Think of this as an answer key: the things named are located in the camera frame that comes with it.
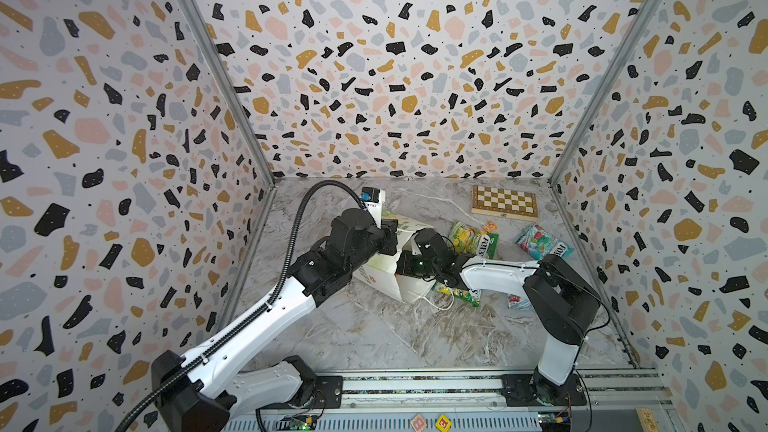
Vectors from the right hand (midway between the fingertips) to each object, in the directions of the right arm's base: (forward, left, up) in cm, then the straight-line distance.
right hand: (386, 259), depth 87 cm
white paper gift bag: (-8, +1, +7) cm, 11 cm away
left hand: (-1, -4, +22) cm, 22 cm away
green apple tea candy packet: (-7, -25, -8) cm, 28 cm away
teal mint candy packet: (+11, -50, -8) cm, 52 cm away
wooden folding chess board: (+30, -43, -10) cm, 53 cm away
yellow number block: (-38, -15, -8) cm, 41 cm away
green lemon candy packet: (+12, -26, -8) cm, 30 cm away
